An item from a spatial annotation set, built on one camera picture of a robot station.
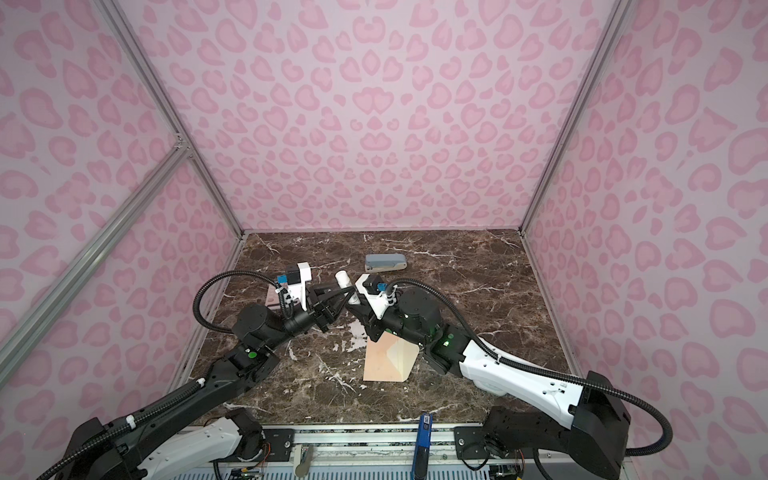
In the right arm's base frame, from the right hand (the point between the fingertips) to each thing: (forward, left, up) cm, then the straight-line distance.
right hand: (350, 302), depth 66 cm
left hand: (+1, -2, +5) cm, 5 cm away
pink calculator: (+17, +31, -26) cm, 44 cm away
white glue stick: (+1, +1, +7) cm, 7 cm away
